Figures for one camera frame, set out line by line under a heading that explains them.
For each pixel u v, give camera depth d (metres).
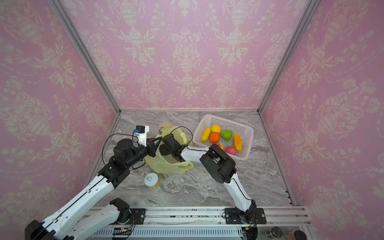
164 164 0.71
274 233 0.61
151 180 0.81
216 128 1.03
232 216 0.73
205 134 1.00
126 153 0.55
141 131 0.61
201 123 1.00
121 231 0.73
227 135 0.99
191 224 0.73
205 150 0.59
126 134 0.61
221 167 0.54
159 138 0.72
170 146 0.76
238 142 0.97
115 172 0.53
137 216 0.74
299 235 0.61
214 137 0.97
